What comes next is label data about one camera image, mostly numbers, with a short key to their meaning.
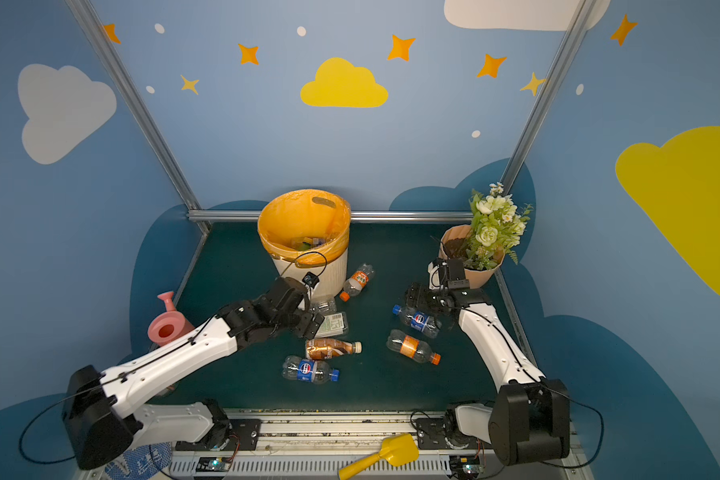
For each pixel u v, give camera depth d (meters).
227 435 0.69
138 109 0.85
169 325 0.82
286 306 0.59
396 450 0.72
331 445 0.73
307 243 0.98
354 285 1.02
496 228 0.84
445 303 0.61
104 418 0.38
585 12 0.69
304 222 0.98
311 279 0.69
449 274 0.65
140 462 0.70
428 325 0.91
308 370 0.80
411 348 0.85
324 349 0.84
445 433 0.74
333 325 0.90
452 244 1.01
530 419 0.41
